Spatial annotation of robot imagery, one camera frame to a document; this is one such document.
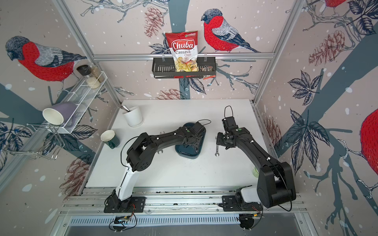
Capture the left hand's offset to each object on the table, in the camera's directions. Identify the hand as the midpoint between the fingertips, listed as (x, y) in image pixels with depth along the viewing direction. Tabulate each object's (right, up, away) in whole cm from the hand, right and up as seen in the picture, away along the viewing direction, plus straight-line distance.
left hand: (198, 139), depth 96 cm
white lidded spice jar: (-61, +35, -13) cm, 72 cm away
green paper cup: (-55, +2, -8) cm, 55 cm away
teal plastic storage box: (-6, -8, -4) cm, 11 cm away
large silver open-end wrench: (+12, -9, -4) cm, 15 cm away
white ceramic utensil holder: (-44, +14, +4) cm, 47 cm away
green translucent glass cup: (+30, -15, -18) cm, 38 cm away
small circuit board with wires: (-38, -37, -25) cm, 59 cm away
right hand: (+13, +1, -8) cm, 15 cm away
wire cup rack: (-71, +4, -30) cm, 77 cm away
